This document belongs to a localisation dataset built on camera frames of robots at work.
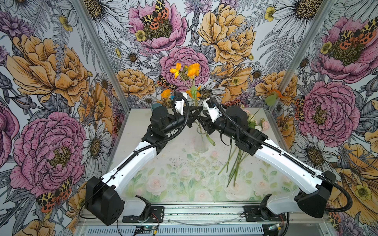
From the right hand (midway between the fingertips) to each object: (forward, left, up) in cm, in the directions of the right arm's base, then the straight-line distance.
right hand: (199, 117), depth 68 cm
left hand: (+1, -1, +3) cm, 3 cm away
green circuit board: (-37, +26, -36) cm, 58 cm away
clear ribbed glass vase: (+5, -2, -31) cm, 31 cm away
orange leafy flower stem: (+38, -56, -23) cm, 71 cm away
